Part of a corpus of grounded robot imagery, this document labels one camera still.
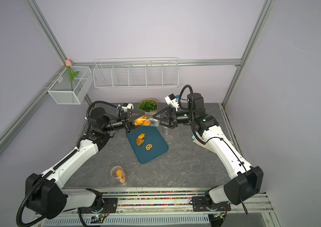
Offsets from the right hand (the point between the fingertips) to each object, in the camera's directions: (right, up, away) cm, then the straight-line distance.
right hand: (155, 120), depth 63 cm
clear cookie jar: (+4, -8, +38) cm, 40 cm away
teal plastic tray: (-4, -12, +39) cm, 41 cm away
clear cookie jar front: (-23, -29, +16) cm, 40 cm away
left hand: (-4, 0, 0) cm, 4 cm away
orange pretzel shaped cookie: (-7, -19, +33) cm, 39 cm away
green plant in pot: (-7, +10, +36) cm, 38 cm away
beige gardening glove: (+26, -16, +36) cm, 47 cm away
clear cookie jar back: (-5, 0, +2) cm, 6 cm away
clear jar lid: (+8, -14, +37) cm, 40 cm away
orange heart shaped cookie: (-13, -15, +34) cm, 39 cm away
